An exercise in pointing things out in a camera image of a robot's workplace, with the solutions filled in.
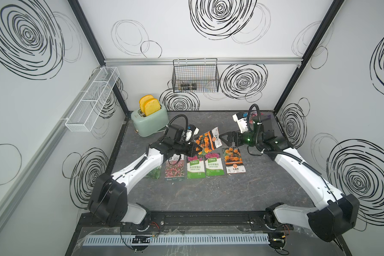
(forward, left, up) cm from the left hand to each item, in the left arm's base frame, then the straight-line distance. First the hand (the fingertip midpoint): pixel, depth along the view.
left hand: (201, 149), depth 79 cm
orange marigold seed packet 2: (+4, -20, -17) cm, 27 cm away
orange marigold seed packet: (+4, -4, +1) cm, 6 cm away
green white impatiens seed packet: (-1, +2, -18) cm, 18 cm away
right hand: (+4, -12, +9) cm, 15 cm away
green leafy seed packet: (-6, +25, -18) cm, 32 cm away
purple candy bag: (+39, -50, -14) cm, 65 cm away
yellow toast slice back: (+31, +36, +3) cm, 47 cm away
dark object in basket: (+32, +9, +14) cm, 37 cm away
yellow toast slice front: (+29, +30, +2) cm, 42 cm away
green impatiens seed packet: (+1, -8, -18) cm, 20 cm away
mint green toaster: (+20, +34, -7) cm, 40 cm away
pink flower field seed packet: (-2, +14, -18) cm, 23 cm away
